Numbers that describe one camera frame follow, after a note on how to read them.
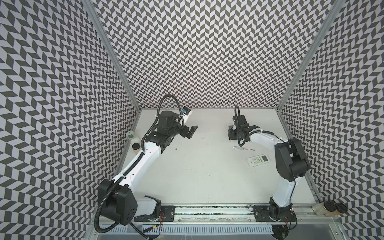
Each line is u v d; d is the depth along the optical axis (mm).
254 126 723
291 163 497
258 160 909
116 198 391
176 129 658
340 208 703
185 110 663
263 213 732
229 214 748
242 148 1019
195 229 693
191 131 706
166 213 723
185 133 706
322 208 696
